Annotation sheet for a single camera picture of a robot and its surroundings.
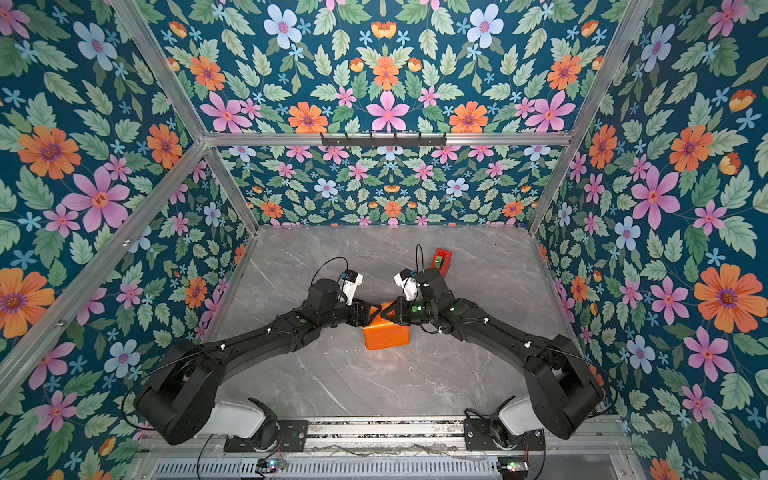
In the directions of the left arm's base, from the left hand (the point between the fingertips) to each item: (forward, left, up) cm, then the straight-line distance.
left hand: (376, 302), depth 84 cm
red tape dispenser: (+18, -22, -7) cm, 29 cm away
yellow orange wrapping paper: (-7, -2, -6) cm, 9 cm away
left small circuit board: (-36, +26, -13) cm, 46 cm away
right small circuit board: (-40, -32, -13) cm, 53 cm away
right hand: (-5, -1, +3) cm, 6 cm away
